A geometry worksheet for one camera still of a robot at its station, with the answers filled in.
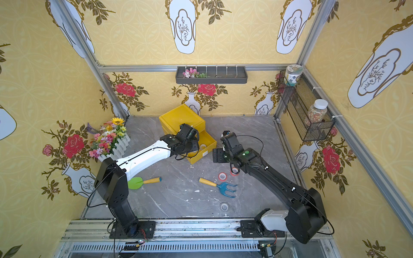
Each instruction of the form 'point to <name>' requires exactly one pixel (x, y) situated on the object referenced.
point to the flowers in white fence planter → (110, 141)
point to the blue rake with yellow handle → (222, 186)
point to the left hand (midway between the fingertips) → (190, 143)
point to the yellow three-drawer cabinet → (171, 121)
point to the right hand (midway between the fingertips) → (223, 150)
